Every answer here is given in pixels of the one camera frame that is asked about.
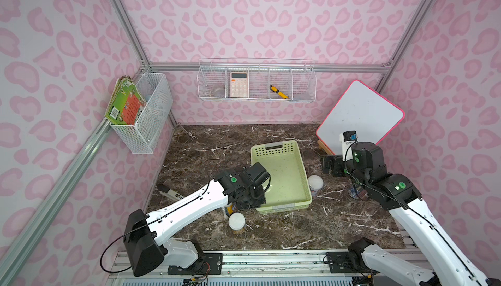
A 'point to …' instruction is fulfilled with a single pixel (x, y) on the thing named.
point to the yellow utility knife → (274, 89)
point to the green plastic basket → (289, 188)
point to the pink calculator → (239, 84)
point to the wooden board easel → (325, 147)
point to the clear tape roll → (217, 93)
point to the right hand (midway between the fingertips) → (332, 155)
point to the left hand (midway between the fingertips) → (263, 201)
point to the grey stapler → (165, 190)
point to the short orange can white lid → (237, 221)
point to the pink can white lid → (316, 183)
